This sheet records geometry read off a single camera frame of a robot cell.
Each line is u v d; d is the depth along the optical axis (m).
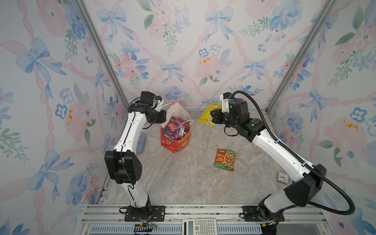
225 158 0.93
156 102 0.72
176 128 0.84
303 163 0.43
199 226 0.69
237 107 0.54
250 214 0.73
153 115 0.70
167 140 0.87
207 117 0.76
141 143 0.97
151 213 0.73
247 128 0.52
